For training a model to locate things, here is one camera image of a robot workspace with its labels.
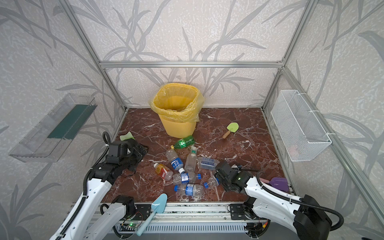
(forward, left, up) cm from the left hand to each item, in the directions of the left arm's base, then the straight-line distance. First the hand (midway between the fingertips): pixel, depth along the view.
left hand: (148, 147), depth 78 cm
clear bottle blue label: (-3, -14, -11) cm, 18 cm away
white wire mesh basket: (-2, -70, +19) cm, 72 cm away
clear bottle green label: (+1, -22, -17) cm, 28 cm away
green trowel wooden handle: (+27, -52, -18) cm, 61 cm away
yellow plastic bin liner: (+36, -14, -2) cm, 39 cm away
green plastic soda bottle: (+10, -17, -12) cm, 23 cm away
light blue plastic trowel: (-24, -6, -16) cm, 30 cm away
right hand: (-8, -36, -14) cm, 40 cm away
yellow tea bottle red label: (-10, -9, -11) cm, 17 cm away
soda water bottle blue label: (-4, -32, -11) cm, 34 cm away
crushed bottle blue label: (-15, -31, -15) cm, 37 cm away
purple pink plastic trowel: (-12, -74, -18) cm, 77 cm away
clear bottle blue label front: (-18, -23, -11) cm, 31 cm away
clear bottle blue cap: (-12, -20, -12) cm, 26 cm away
